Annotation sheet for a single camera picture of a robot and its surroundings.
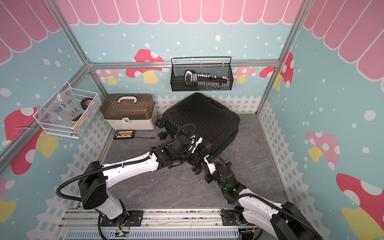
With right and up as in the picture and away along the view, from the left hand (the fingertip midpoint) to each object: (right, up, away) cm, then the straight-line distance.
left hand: (202, 158), depth 78 cm
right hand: (0, -5, +5) cm, 7 cm away
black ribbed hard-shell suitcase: (-2, +27, +39) cm, 48 cm away
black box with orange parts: (-55, +11, +28) cm, 63 cm away
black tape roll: (-62, +30, +2) cm, 69 cm away
